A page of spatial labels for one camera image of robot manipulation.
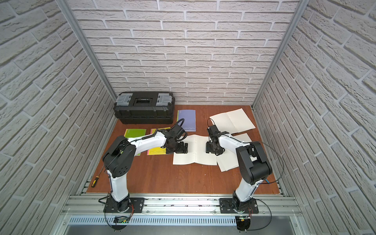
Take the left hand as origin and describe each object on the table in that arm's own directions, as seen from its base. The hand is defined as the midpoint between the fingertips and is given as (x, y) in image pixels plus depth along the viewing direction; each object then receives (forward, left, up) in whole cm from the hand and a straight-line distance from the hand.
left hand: (185, 150), depth 91 cm
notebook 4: (-2, +15, +3) cm, 16 cm away
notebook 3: (+15, +37, -2) cm, 40 cm away
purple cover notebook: (+22, -3, -1) cm, 22 cm away
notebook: (+25, -37, -2) cm, 45 cm away
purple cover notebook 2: (-2, -7, +1) cm, 8 cm away
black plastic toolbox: (+24, +27, +14) cm, 39 cm away
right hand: (+1, -18, -2) cm, 19 cm away
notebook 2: (-6, -27, -1) cm, 28 cm away
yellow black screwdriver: (-17, +51, -3) cm, 53 cm away
